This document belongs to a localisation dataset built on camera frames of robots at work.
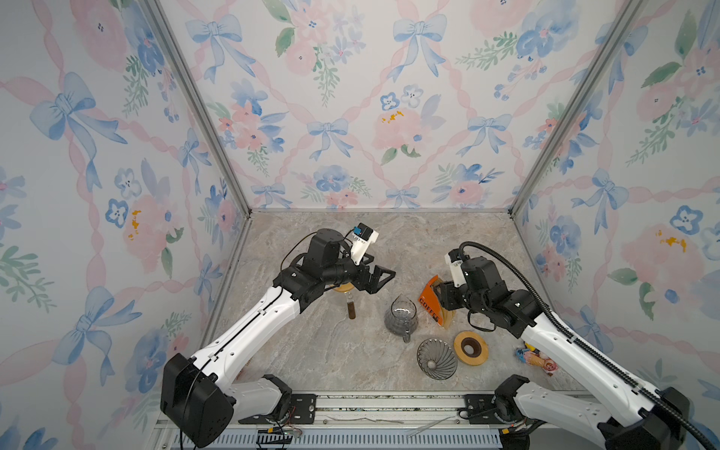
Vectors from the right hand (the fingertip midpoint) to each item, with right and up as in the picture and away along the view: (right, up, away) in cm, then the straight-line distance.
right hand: (441, 285), depth 78 cm
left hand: (-16, +6, -7) cm, 19 cm away
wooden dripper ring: (-26, +2, -15) cm, 30 cm away
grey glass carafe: (-9, -13, +13) cm, 20 cm away
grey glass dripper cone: (-1, -22, +2) cm, 22 cm away
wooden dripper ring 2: (+10, -20, +6) cm, 23 cm away
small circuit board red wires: (-45, -39, -5) cm, 59 cm away
